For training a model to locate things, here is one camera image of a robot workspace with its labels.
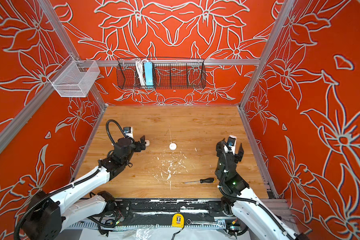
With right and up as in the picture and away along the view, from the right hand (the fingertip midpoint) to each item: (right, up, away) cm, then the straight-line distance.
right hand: (230, 141), depth 73 cm
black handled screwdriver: (-8, -23, +8) cm, 26 cm away
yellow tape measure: (-26, -37, -5) cm, 45 cm away
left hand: (-50, +2, +9) cm, 51 cm away
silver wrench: (-21, -38, -4) cm, 44 cm away
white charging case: (-30, -7, +21) cm, 38 cm away
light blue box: (-45, +39, +17) cm, 61 cm away
